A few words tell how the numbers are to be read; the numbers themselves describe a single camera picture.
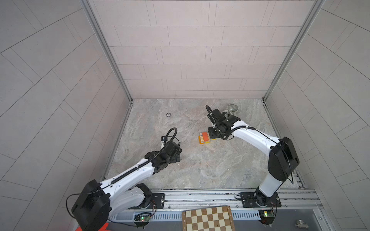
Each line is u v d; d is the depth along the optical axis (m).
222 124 0.61
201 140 0.90
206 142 0.89
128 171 0.48
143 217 0.64
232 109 1.08
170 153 0.62
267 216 0.68
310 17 0.74
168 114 1.08
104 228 0.62
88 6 0.71
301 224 0.64
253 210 0.69
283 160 0.47
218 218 0.64
